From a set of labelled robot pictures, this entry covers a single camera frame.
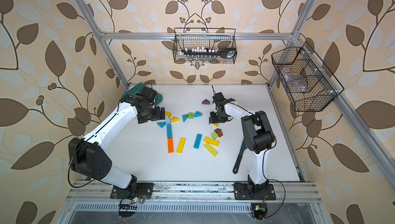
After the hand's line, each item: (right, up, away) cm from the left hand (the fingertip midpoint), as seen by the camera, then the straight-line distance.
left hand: (158, 116), depth 83 cm
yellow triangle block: (+6, -4, +17) cm, 18 cm away
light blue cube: (+2, -4, +14) cm, 15 cm away
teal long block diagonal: (+3, -10, +13) cm, 17 cm away
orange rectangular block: (+5, -18, +6) cm, 19 cm away
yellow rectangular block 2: (+29, -16, +8) cm, 34 cm away
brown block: (+34, -11, +10) cm, 37 cm away
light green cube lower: (+31, -12, +9) cm, 35 cm away
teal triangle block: (+21, 0, +19) cm, 28 cm away
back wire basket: (+26, +44, +13) cm, 52 cm away
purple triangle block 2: (+29, -3, +10) cm, 31 cm away
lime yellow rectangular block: (+29, -20, +6) cm, 36 cm away
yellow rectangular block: (+12, -18, +6) cm, 22 cm away
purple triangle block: (+26, +8, +26) cm, 38 cm away
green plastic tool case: (-25, +18, +31) cm, 43 cm away
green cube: (+16, -1, +18) cm, 25 cm away
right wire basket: (+76, +17, -10) cm, 78 cm away
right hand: (+32, -4, +15) cm, 36 cm away
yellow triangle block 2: (+33, -7, +14) cm, 36 cm away
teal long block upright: (+21, -16, +8) cm, 28 cm away
